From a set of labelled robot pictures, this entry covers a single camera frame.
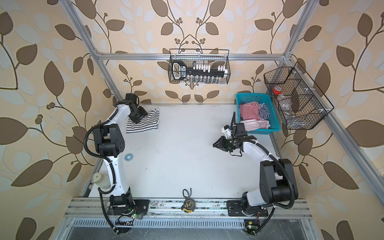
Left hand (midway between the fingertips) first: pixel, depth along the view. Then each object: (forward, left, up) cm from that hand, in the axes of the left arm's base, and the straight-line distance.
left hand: (144, 114), depth 102 cm
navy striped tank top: (+7, -85, -4) cm, 85 cm away
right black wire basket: (-9, -90, +24) cm, 93 cm away
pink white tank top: (-8, -71, +2) cm, 71 cm away
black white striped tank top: (-2, -3, -6) cm, 7 cm away
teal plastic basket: (-2, -88, -1) cm, 88 cm away
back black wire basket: (+11, -54, +21) cm, 59 cm away
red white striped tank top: (+6, -74, -1) cm, 74 cm away
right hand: (-23, -48, -1) cm, 53 cm away
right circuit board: (-60, -65, -11) cm, 89 cm away
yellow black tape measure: (-53, -34, -6) cm, 63 cm away
